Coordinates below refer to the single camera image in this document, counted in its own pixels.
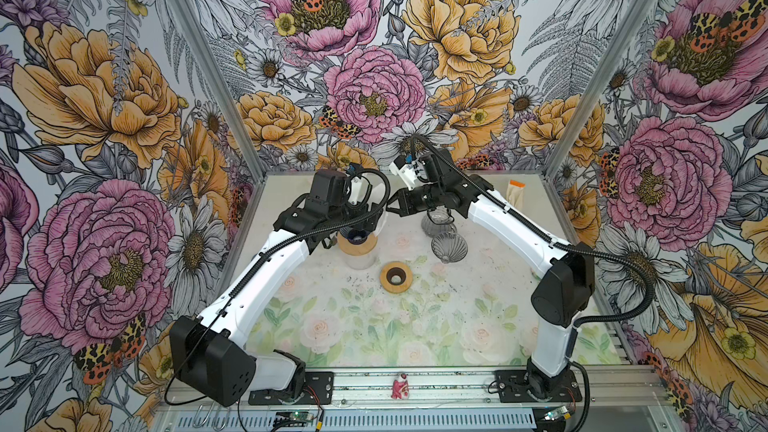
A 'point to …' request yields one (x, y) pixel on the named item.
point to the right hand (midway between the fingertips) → (387, 215)
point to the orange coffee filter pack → (515, 193)
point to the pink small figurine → (401, 387)
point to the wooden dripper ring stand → (364, 249)
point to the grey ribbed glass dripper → (449, 247)
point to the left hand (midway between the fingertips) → (363, 214)
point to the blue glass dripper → (357, 237)
